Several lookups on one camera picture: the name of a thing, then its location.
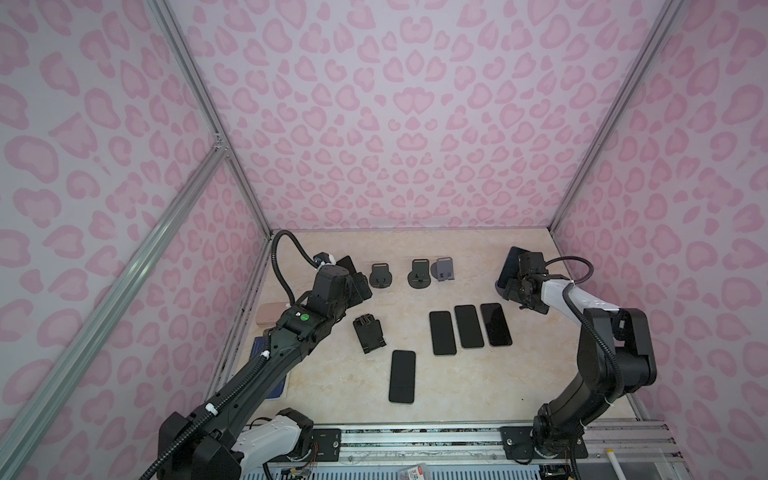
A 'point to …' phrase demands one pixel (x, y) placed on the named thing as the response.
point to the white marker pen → (615, 464)
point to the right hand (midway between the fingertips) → (523, 294)
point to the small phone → (511, 266)
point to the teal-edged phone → (402, 377)
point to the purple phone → (468, 326)
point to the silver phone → (442, 334)
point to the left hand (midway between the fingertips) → (356, 278)
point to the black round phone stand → (419, 278)
